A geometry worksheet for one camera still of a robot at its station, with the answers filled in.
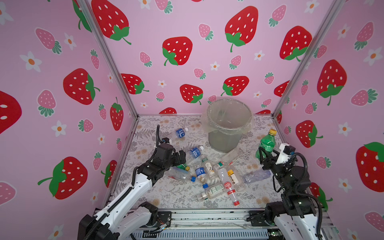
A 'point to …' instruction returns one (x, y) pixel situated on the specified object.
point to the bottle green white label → (212, 193)
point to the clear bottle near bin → (231, 155)
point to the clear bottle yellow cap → (236, 180)
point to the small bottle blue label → (201, 175)
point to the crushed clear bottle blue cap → (179, 174)
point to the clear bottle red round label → (224, 176)
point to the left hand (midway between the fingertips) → (179, 154)
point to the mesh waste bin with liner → (226, 120)
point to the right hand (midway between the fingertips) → (263, 148)
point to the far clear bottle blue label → (177, 134)
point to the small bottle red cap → (234, 197)
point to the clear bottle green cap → (210, 169)
